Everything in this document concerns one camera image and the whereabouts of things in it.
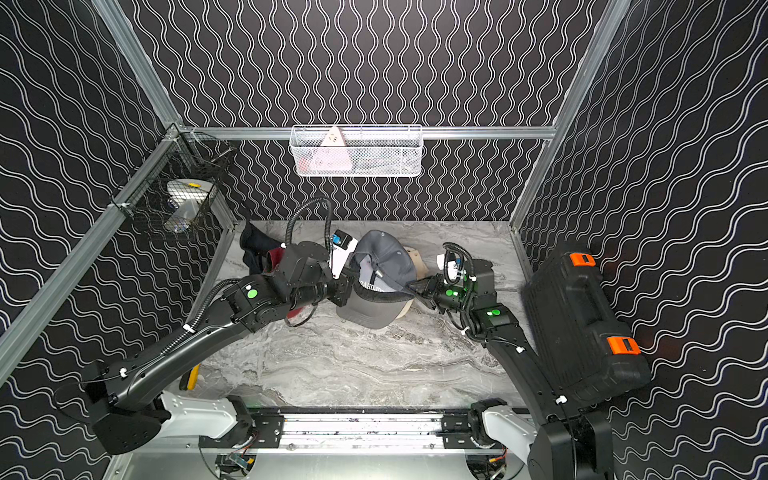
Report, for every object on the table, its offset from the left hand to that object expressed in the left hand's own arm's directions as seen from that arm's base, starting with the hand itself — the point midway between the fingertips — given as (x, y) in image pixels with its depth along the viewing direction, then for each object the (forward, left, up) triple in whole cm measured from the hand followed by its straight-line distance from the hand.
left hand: (358, 269), depth 67 cm
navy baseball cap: (+27, +41, -26) cm, 56 cm away
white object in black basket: (+20, +50, 0) cm, 54 cm away
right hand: (+2, -11, -9) cm, 15 cm away
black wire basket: (+39, +59, +1) cm, 71 cm away
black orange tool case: (-1, -51, -11) cm, 52 cm away
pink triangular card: (+39, +13, +4) cm, 41 cm away
